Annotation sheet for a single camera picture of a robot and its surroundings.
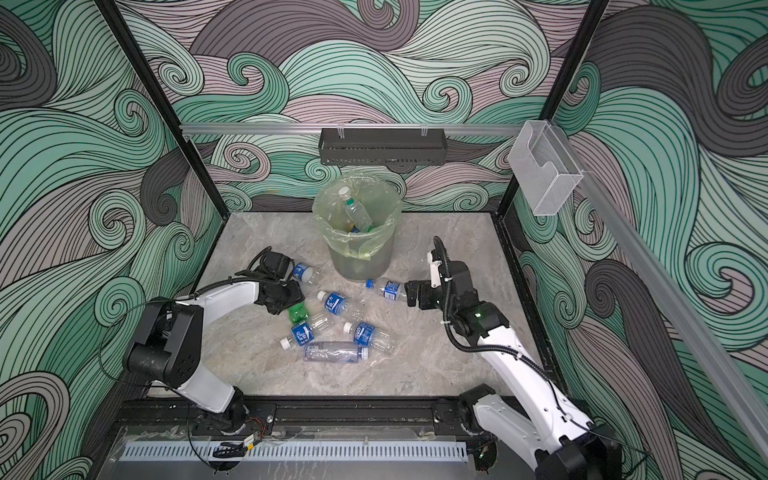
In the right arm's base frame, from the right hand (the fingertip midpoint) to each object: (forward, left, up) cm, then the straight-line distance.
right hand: (422, 284), depth 79 cm
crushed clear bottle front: (-13, +21, -17) cm, 30 cm away
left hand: (+4, +38, -15) cm, 41 cm away
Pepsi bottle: (+12, +37, -14) cm, 42 cm away
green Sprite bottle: (-3, +36, -13) cm, 38 cm away
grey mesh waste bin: (+13, +22, -12) cm, 28 cm away
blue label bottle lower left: (-9, +33, -12) cm, 36 cm away
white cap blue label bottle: (0, +24, -12) cm, 27 cm away
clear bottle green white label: (+26, +20, +1) cm, 33 cm away
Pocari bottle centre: (-10, +15, -12) cm, 21 cm away
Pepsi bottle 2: (+5, +9, -13) cm, 17 cm away
